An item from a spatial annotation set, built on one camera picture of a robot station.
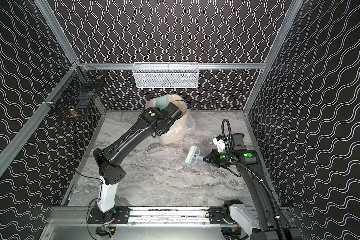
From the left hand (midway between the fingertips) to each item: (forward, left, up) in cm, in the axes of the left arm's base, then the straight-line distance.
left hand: (148, 111), depth 73 cm
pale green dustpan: (+8, -5, -1) cm, 9 cm away
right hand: (-16, -28, -17) cm, 37 cm away
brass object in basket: (+4, +43, -5) cm, 44 cm away
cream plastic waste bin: (0, -13, -18) cm, 22 cm away
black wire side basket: (+20, +51, -5) cm, 55 cm away
